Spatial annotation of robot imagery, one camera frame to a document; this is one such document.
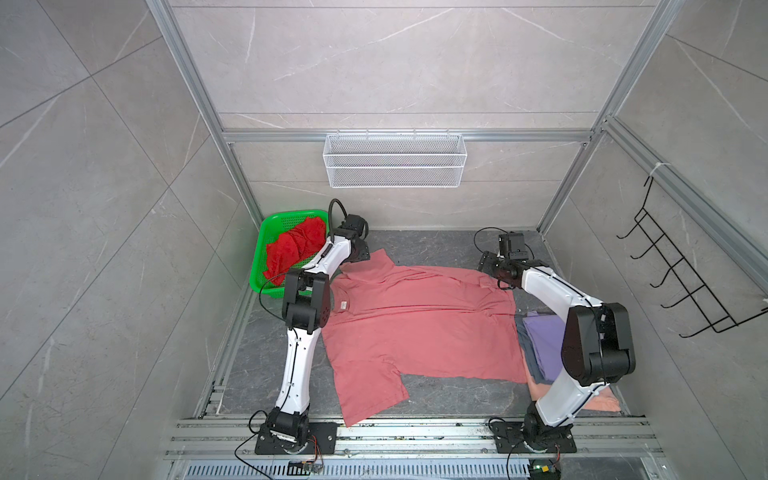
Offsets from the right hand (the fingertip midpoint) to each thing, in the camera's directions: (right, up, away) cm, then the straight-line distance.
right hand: (488, 261), depth 96 cm
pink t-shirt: (-34, -20, -1) cm, 39 cm away
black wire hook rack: (+34, 0, -29) cm, 45 cm away
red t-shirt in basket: (-69, +5, +10) cm, 70 cm away
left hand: (-45, +4, +11) cm, 47 cm away
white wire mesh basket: (-33, +34, +4) cm, 48 cm away
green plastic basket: (-79, +13, +17) cm, 82 cm away
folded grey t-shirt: (+7, -26, -15) cm, 31 cm away
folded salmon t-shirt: (+26, -37, -18) cm, 49 cm away
